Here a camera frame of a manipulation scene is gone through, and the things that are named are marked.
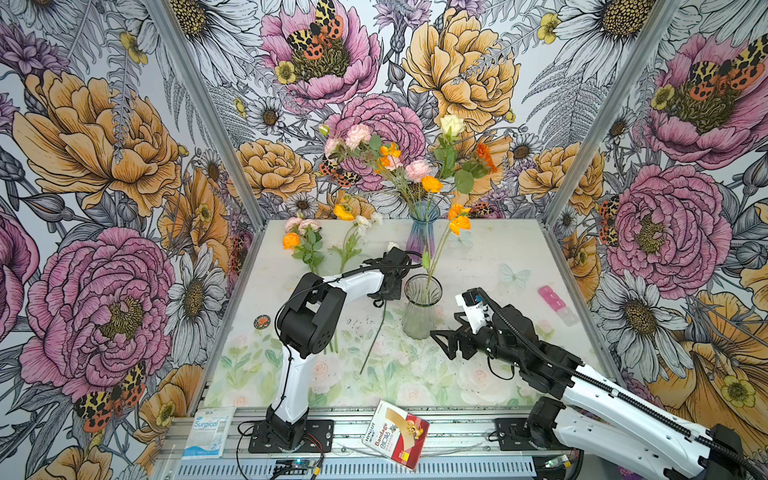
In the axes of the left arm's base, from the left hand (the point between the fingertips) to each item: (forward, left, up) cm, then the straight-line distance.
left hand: (385, 298), depth 99 cm
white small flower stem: (+24, +12, +3) cm, 27 cm away
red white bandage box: (-39, -3, +4) cm, 39 cm away
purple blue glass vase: (+18, -12, +7) cm, 23 cm away
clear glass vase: (-11, -10, +19) cm, 24 cm away
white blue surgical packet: (-37, +43, 0) cm, 57 cm away
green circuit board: (-45, +20, 0) cm, 49 cm away
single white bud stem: (+11, -3, +13) cm, 17 cm away
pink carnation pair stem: (+25, -7, +31) cm, 40 cm away
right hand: (-20, -15, +16) cm, 30 cm away
